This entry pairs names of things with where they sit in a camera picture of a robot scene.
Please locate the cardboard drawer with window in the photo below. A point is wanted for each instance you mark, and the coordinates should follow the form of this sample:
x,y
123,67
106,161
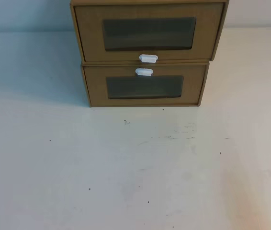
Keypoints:
x,y
94,91
90,36

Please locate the lower brown cardboard box shell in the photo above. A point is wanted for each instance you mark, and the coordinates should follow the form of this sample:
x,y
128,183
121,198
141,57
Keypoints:
x,y
203,83

